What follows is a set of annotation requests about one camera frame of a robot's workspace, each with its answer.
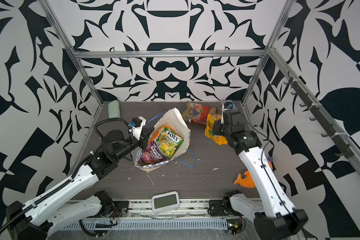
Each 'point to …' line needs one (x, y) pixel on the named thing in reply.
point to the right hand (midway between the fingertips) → (219, 121)
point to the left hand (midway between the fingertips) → (153, 125)
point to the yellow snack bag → (213, 115)
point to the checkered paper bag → (173, 120)
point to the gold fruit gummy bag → (196, 113)
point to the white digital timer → (165, 202)
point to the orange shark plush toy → (247, 181)
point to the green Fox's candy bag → (168, 141)
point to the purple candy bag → (152, 155)
